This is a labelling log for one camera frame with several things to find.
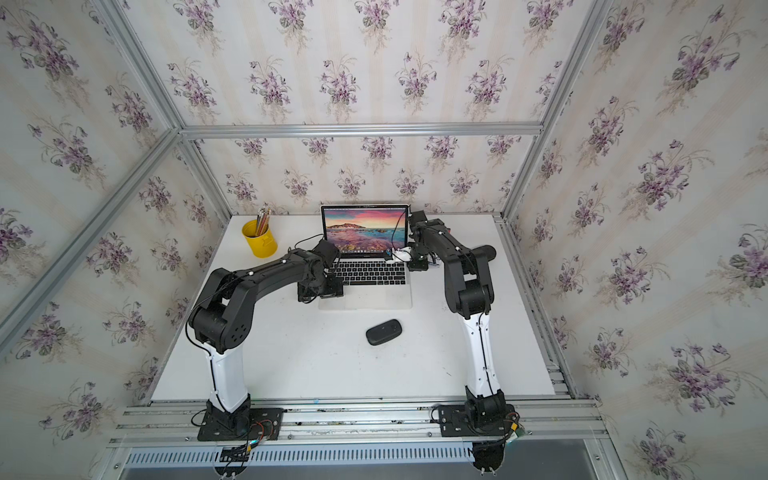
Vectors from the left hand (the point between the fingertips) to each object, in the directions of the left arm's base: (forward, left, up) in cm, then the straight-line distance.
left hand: (330, 300), depth 97 cm
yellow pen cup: (+17, +24, +8) cm, 30 cm away
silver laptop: (+20, -11, +11) cm, 25 cm away
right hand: (+14, -30, 0) cm, 33 cm away
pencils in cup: (+22, +23, +16) cm, 35 cm away
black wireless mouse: (-12, -18, +2) cm, 22 cm away
